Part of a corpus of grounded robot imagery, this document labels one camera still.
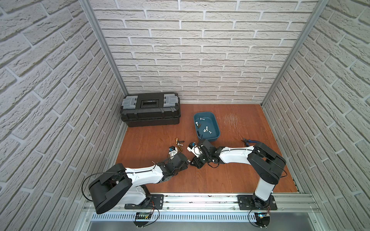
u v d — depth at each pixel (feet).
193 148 2.58
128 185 1.42
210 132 3.29
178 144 3.10
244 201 2.43
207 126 3.40
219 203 2.47
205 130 3.31
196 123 3.46
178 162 2.19
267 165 1.56
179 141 3.17
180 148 3.03
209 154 2.33
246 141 3.16
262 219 2.31
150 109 3.04
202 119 3.50
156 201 2.42
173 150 2.59
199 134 3.25
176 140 3.17
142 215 2.38
